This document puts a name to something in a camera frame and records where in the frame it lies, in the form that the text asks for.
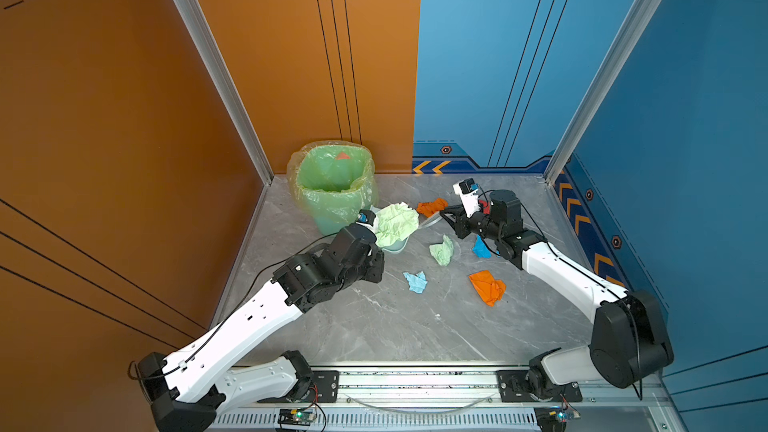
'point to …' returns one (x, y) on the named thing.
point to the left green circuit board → (296, 416)
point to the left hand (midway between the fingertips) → (382, 252)
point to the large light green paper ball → (394, 222)
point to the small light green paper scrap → (442, 252)
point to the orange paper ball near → (489, 289)
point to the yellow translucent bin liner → (292, 165)
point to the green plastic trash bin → (334, 183)
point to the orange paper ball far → (431, 208)
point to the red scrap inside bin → (342, 155)
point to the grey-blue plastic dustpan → (392, 248)
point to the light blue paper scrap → (417, 282)
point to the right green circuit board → (554, 419)
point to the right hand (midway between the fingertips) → (442, 211)
